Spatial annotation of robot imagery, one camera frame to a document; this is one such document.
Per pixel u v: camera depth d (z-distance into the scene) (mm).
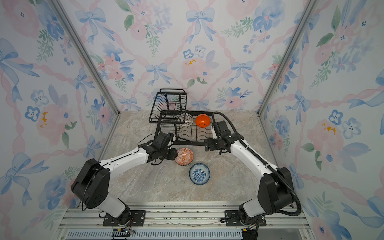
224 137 615
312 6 685
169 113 1103
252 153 508
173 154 801
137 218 743
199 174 856
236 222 732
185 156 925
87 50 864
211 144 764
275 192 422
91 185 468
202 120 1092
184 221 738
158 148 680
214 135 703
